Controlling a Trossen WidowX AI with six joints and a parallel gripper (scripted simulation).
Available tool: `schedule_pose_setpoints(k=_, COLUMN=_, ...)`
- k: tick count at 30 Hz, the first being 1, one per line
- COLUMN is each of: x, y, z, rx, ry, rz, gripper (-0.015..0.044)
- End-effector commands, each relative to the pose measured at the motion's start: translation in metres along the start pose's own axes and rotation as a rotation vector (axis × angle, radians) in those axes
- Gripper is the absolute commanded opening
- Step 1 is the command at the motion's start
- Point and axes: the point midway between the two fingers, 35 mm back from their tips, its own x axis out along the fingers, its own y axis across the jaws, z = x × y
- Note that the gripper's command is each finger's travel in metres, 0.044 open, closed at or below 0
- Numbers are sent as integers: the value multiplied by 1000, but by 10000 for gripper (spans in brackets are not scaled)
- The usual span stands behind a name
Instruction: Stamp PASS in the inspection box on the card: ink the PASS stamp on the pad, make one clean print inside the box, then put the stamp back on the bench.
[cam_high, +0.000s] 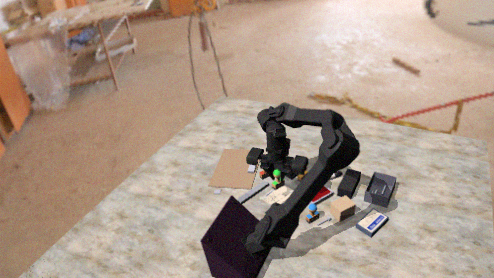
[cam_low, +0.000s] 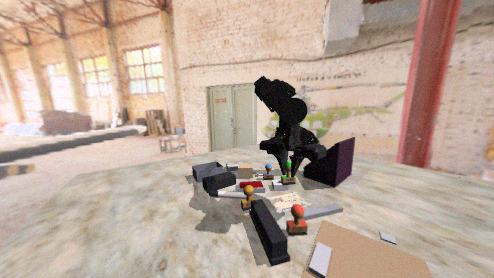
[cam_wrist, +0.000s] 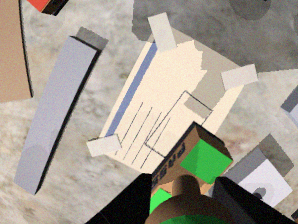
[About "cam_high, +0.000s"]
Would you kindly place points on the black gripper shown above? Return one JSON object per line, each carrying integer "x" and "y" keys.
{"x": 277, "y": 155}

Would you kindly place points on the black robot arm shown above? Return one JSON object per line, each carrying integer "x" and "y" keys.
{"x": 338, "y": 149}

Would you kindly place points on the cream inspection card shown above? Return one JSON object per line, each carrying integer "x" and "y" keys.
{"x": 278, "y": 196}

